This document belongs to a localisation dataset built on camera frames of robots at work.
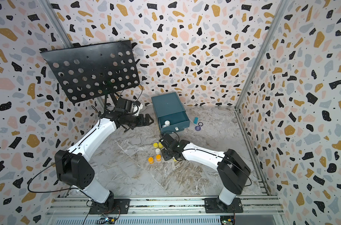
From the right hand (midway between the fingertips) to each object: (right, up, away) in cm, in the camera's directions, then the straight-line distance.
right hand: (166, 152), depth 85 cm
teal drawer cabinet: (+3, +22, +2) cm, 23 cm away
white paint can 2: (0, +18, +2) cm, 18 cm away
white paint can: (-6, -1, +7) cm, 9 cm away
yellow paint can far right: (-5, +3, +10) cm, 11 cm away
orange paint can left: (-10, -6, +4) cm, 12 cm away
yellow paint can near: (+5, -6, +5) cm, 9 cm away
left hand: (-10, +19, -2) cm, 22 cm away
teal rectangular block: (+21, +19, +27) cm, 39 cm away
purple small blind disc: (+22, +14, +24) cm, 35 cm away
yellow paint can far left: (-8, +3, +10) cm, 13 cm away
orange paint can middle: (-5, -4, +5) cm, 8 cm away
